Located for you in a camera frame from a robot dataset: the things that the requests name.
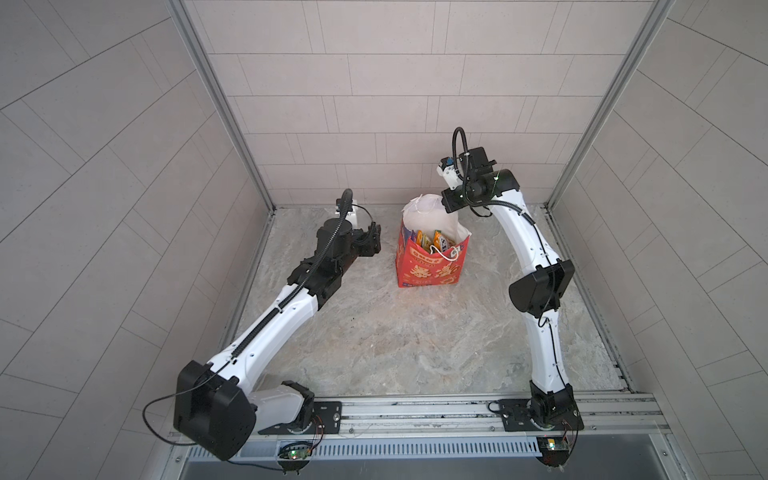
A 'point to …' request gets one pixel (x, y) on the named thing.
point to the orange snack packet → (440, 241)
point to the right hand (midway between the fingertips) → (442, 197)
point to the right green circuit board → (554, 450)
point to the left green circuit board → (295, 451)
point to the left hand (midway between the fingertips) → (377, 222)
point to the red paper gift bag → (416, 266)
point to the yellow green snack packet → (426, 242)
